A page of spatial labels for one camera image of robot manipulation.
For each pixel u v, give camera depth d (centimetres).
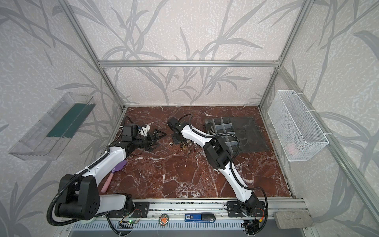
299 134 62
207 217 68
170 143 97
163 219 71
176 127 74
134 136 70
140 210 72
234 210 74
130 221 71
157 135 75
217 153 59
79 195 41
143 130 72
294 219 68
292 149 72
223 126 102
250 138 101
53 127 67
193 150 96
